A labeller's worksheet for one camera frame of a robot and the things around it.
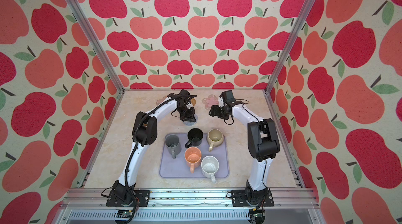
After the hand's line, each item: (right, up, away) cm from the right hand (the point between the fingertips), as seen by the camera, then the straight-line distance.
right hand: (217, 113), depth 97 cm
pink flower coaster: (-41, +8, +17) cm, 46 cm away
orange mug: (-14, -24, -11) cm, 30 cm away
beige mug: (-2, -15, -5) cm, 15 cm away
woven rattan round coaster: (-16, +7, +14) cm, 22 cm away
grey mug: (-26, -16, -10) cm, 32 cm away
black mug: (-14, -14, -5) cm, 20 cm away
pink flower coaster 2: (-2, +9, +17) cm, 20 cm away
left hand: (-12, -5, +3) cm, 13 cm away
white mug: (-5, -29, -14) cm, 32 cm away
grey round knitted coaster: (-17, -7, +3) cm, 19 cm away
